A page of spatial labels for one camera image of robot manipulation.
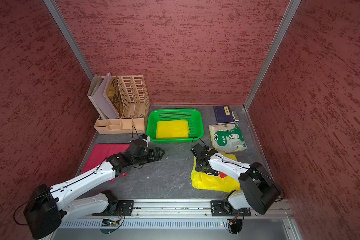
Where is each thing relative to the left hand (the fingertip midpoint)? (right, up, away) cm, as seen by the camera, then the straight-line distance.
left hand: (158, 156), depth 81 cm
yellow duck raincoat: (+37, -15, +1) cm, 40 cm away
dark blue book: (+45, +24, +33) cm, 61 cm away
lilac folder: (-38, +30, +14) cm, 50 cm away
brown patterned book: (-34, +37, +21) cm, 54 cm away
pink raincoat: (-37, +1, +9) cm, 38 cm away
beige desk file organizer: (-25, +38, +34) cm, 57 cm away
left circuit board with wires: (-24, -31, -8) cm, 40 cm away
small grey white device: (+54, +23, +29) cm, 65 cm away
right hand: (+25, -10, +6) cm, 28 cm away
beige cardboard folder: (-43, +43, +12) cm, 62 cm away
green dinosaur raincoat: (+44, +8, +17) cm, 48 cm away
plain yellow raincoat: (+4, +14, +23) cm, 27 cm away
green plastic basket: (+23, +23, +26) cm, 41 cm away
